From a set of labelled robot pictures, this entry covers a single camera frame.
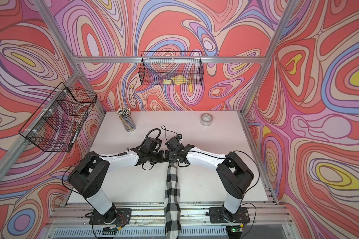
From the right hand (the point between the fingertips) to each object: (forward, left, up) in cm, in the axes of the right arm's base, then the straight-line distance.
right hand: (175, 157), depth 89 cm
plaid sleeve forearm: (-28, +2, +2) cm, 28 cm away
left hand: (0, +4, -2) cm, 4 cm away
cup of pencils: (+25, +32, +6) cm, 41 cm away
